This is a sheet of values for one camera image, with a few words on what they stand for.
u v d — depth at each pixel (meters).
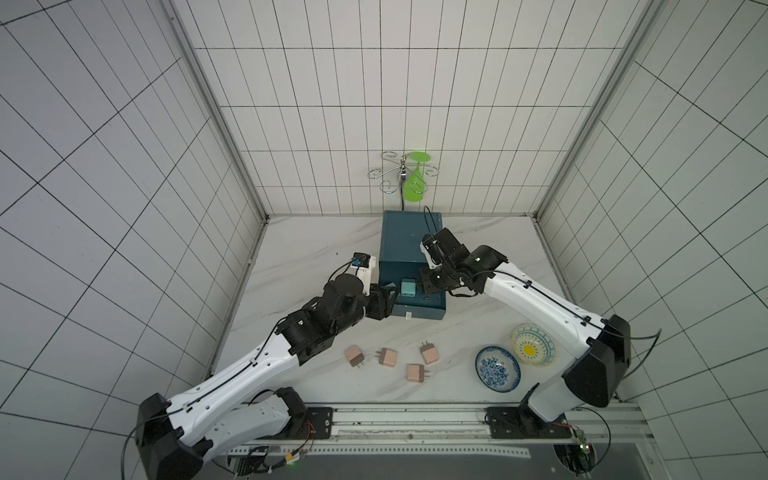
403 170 0.93
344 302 0.51
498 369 0.81
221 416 0.42
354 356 0.83
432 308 0.73
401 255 0.79
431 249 0.61
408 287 0.80
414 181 1.03
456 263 0.57
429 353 0.83
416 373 0.80
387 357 0.83
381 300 0.61
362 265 0.61
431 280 0.70
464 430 0.73
